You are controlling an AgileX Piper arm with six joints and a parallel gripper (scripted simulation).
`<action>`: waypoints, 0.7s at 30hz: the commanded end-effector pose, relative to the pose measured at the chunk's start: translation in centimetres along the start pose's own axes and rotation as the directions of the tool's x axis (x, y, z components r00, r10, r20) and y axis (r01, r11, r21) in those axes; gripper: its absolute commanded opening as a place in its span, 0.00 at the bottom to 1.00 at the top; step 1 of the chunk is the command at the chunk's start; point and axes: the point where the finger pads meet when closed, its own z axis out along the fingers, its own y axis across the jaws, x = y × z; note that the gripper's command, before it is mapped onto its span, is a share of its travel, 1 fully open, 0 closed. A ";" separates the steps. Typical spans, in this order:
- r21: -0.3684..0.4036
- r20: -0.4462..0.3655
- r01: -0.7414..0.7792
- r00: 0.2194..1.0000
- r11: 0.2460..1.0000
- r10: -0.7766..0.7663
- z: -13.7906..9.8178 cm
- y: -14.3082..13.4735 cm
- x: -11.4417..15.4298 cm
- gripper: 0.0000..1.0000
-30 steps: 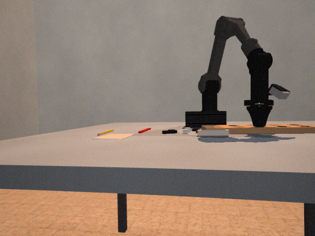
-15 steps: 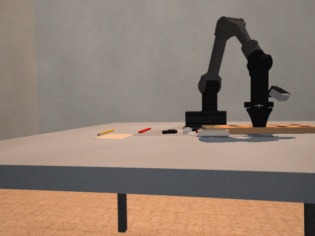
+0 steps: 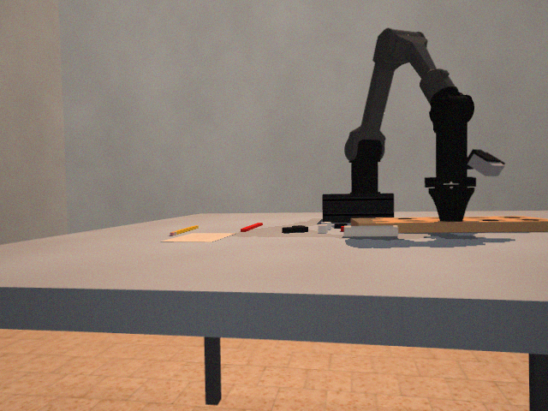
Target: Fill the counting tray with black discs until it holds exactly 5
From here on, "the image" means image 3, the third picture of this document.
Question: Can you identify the white rectangular bar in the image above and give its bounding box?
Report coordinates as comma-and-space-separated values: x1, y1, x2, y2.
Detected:
344, 225, 398, 237

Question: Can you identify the pale orange flat sheet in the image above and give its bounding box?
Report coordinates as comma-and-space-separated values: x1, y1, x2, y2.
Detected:
161, 233, 233, 242

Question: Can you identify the yellow pencil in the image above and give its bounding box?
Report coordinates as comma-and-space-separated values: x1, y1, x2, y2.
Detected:
170, 225, 199, 235

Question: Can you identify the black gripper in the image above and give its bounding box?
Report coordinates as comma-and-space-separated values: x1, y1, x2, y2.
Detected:
425, 154, 476, 222

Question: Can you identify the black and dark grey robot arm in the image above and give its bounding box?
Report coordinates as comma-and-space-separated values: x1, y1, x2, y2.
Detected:
344, 28, 505, 194

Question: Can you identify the red flat bar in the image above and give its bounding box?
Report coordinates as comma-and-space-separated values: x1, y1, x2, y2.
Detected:
241, 223, 263, 232

